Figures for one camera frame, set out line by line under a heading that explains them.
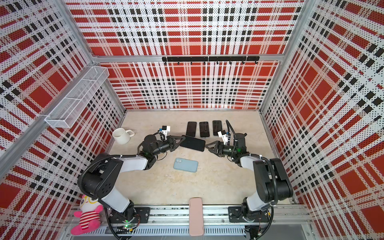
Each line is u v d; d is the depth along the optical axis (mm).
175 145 782
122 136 968
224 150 782
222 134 836
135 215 729
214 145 791
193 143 835
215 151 839
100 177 472
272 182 421
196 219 718
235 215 733
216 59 887
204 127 1157
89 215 689
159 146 755
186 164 932
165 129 820
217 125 1115
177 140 816
